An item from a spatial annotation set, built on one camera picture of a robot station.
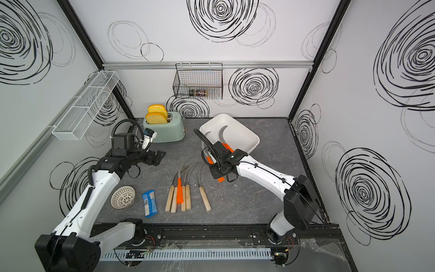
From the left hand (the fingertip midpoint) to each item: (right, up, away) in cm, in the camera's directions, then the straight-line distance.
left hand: (155, 149), depth 79 cm
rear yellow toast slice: (-4, +22, +17) cm, 28 cm away
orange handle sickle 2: (+26, -5, -5) cm, 27 cm away
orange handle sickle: (+10, -24, +4) cm, 27 cm away
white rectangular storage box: (+41, +6, +33) cm, 53 cm away
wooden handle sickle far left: (+6, -24, +6) cm, 25 cm away
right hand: (+28, -11, +2) cm, 31 cm away
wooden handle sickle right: (+22, -23, +6) cm, 33 cm away
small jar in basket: (+16, +29, +10) cm, 35 cm away
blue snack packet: (-3, -27, +2) cm, 28 cm away
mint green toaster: (+3, +9, +22) cm, 24 cm away
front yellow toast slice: (-5, +16, +14) cm, 22 cm away
